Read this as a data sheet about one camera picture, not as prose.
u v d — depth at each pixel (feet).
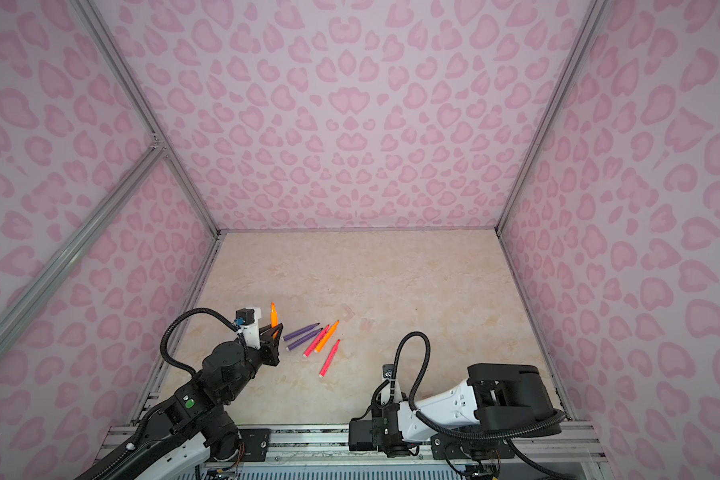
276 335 2.48
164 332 1.67
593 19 2.28
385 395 2.28
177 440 1.67
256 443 2.40
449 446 2.36
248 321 2.07
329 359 2.87
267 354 2.18
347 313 3.20
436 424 1.54
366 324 3.11
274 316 2.40
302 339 2.98
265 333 2.28
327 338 3.01
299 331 3.04
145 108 2.77
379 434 1.95
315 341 2.97
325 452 2.37
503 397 1.55
